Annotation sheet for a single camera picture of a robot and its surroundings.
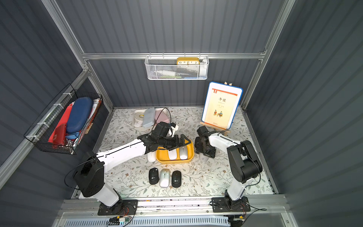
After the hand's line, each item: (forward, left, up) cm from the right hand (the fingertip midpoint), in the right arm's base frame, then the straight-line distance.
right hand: (205, 153), depth 92 cm
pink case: (+32, +33, +2) cm, 46 cm away
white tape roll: (+28, +50, +3) cm, 58 cm away
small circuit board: (-37, +48, -2) cm, 61 cm away
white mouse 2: (-4, +35, +2) cm, 35 cm away
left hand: (-3, +12, +16) cm, 20 cm away
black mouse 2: (-17, +19, 0) cm, 25 cm away
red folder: (-7, +72, +31) cm, 79 cm away
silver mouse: (-16, +26, 0) cm, 30 cm away
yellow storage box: (-2, +29, 0) cm, 29 cm away
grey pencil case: (+25, +41, +6) cm, 48 cm away
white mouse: (+1, +15, 0) cm, 15 cm away
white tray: (+19, +43, +1) cm, 47 cm away
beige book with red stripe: (+21, -9, +21) cm, 31 cm away
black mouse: (-15, +32, +1) cm, 36 cm away
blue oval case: (+6, +69, +31) cm, 76 cm away
